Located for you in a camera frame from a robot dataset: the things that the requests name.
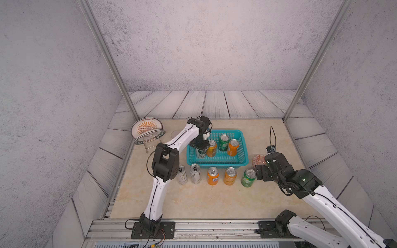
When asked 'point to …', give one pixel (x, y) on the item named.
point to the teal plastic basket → (222, 160)
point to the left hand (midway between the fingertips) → (203, 149)
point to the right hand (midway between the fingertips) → (267, 167)
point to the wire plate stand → (149, 136)
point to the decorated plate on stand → (144, 124)
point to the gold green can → (200, 154)
